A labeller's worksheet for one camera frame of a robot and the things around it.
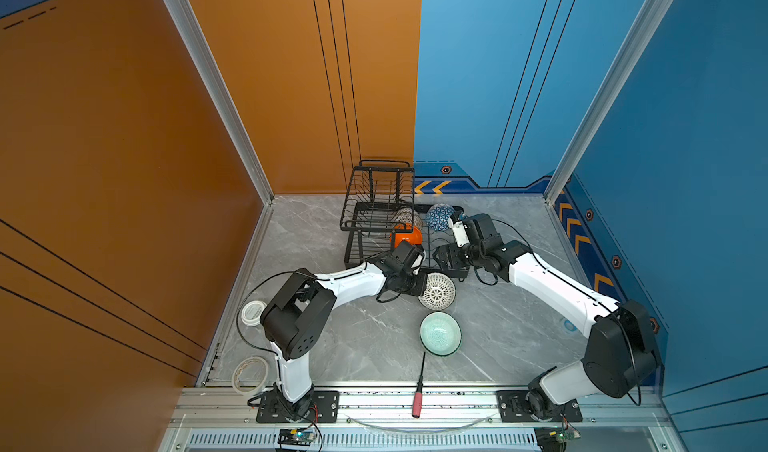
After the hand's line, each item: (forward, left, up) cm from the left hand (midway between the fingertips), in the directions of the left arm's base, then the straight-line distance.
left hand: (428, 286), depth 90 cm
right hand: (+6, -5, +10) cm, 13 cm away
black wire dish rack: (+32, +16, -2) cm, 35 cm away
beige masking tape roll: (-24, +49, -6) cm, 55 cm away
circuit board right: (-37, -30, -4) cm, 47 cm away
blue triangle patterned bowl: (+29, -5, 0) cm, 29 cm away
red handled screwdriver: (-30, +4, -4) cm, 30 cm away
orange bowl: (+6, +7, +19) cm, 21 cm away
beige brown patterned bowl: (+28, +6, +1) cm, 29 cm away
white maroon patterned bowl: (-2, -4, 0) cm, 4 cm away
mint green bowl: (-14, -3, -2) cm, 14 cm away
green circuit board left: (-37, +34, -6) cm, 51 cm away
